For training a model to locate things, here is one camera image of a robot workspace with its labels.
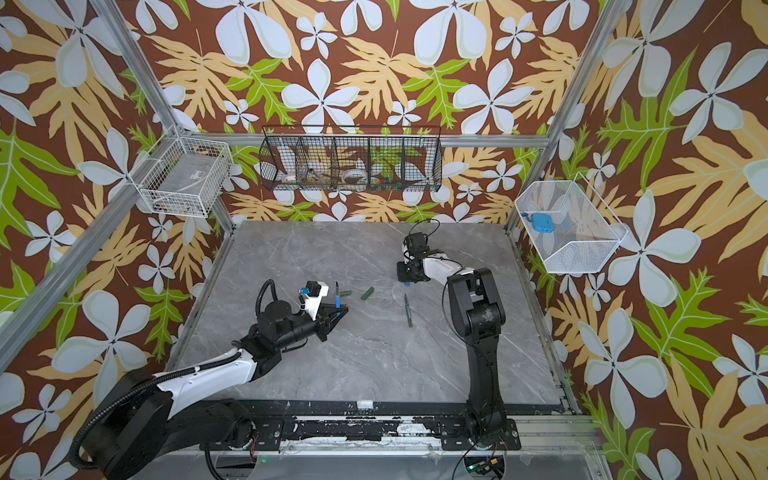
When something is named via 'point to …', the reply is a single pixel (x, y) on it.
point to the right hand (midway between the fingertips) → (400, 273)
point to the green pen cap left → (345, 293)
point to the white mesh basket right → (572, 228)
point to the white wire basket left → (183, 175)
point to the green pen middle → (408, 312)
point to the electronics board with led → (485, 464)
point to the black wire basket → (351, 158)
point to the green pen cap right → (367, 293)
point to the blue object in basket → (540, 222)
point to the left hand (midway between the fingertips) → (344, 304)
